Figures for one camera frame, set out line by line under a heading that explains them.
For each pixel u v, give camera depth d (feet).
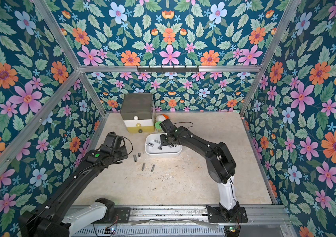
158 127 3.43
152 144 3.26
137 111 3.43
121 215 2.42
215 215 2.41
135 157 3.07
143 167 2.97
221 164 1.64
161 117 3.62
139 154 3.14
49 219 1.25
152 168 2.96
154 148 3.23
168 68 3.04
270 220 2.36
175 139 2.14
